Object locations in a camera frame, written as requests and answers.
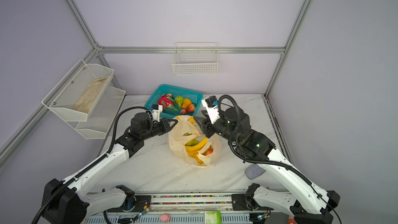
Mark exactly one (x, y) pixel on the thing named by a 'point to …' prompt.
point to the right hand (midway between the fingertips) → (194, 115)
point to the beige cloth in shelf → (85, 102)
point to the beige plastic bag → (181, 130)
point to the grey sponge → (253, 171)
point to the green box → (212, 217)
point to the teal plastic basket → (195, 98)
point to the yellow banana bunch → (192, 150)
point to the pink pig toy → (165, 218)
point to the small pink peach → (183, 111)
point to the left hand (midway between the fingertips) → (177, 122)
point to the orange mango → (185, 103)
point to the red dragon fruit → (166, 101)
